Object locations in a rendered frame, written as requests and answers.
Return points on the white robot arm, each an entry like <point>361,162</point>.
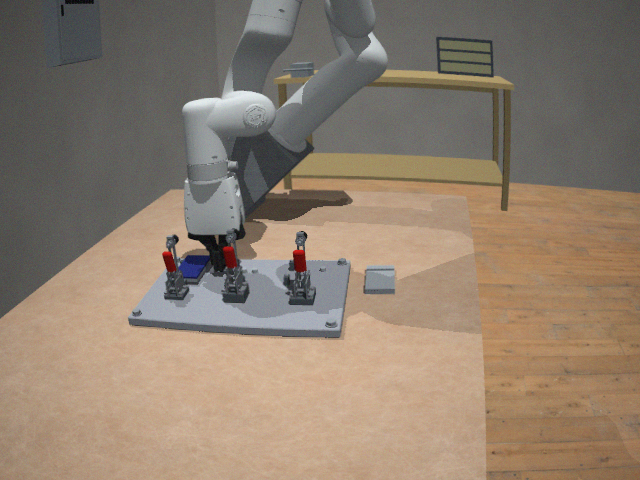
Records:
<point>268,31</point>

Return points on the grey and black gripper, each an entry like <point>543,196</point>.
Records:
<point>210,209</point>

